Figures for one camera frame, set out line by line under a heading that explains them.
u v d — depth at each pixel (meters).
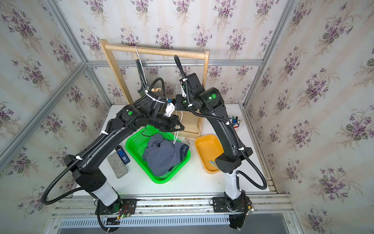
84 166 0.41
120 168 0.83
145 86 0.75
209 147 0.96
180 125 0.64
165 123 0.57
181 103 0.60
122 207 0.72
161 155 0.81
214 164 0.86
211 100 0.44
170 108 0.61
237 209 0.71
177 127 0.64
